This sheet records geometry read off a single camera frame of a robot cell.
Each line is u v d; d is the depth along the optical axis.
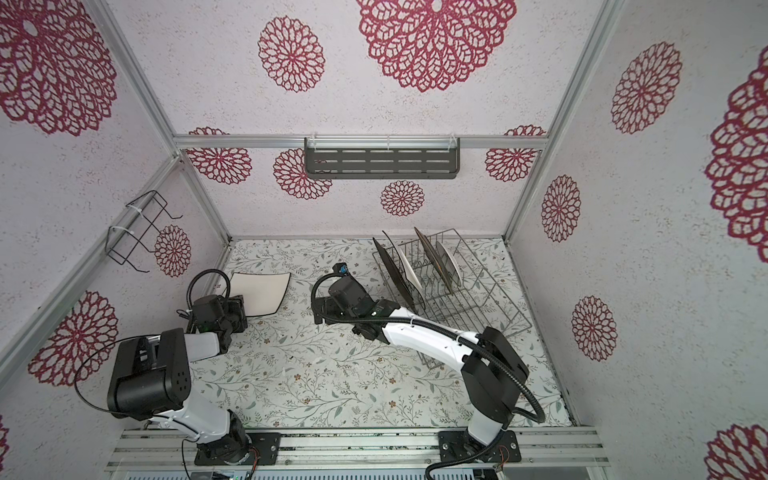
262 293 1.01
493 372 0.44
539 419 0.40
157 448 0.75
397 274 0.94
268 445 0.73
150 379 0.46
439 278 1.06
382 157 0.97
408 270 0.87
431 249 1.08
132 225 0.76
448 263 0.93
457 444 0.73
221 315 0.78
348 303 0.62
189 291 0.73
